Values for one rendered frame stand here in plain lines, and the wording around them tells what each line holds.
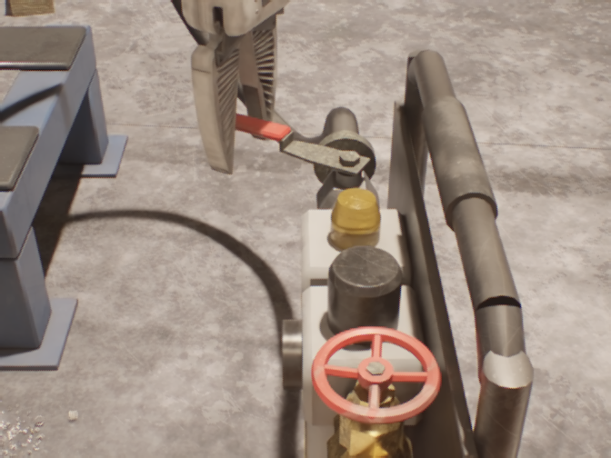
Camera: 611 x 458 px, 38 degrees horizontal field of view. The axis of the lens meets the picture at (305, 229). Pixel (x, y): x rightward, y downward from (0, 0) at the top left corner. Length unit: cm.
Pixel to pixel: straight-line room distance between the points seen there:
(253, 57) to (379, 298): 28
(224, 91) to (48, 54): 78
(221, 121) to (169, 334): 59
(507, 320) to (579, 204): 114
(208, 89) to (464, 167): 25
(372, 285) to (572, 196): 108
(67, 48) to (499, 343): 114
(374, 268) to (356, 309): 3
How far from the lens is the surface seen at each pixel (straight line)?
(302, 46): 207
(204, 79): 70
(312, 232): 67
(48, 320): 131
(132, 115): 181
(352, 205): 63
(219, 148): 74
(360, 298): 55
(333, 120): 84
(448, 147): 56
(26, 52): 149
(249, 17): 68
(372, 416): 47
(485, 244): 49
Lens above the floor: 86
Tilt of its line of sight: 36 degrees down
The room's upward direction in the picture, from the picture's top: straight up
